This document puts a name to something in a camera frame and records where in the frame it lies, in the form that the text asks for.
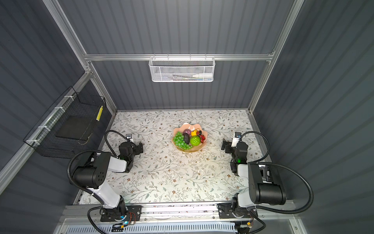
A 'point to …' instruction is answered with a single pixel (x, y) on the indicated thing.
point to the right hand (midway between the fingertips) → (233, 140)
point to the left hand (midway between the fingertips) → (132, 143)
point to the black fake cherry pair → (200, 132)
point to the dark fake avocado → (186, 138)
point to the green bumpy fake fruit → (195, 140)
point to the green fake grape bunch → (178, 140)
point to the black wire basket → (65, 129)
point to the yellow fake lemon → (194, 133)
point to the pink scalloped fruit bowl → (192, 127)
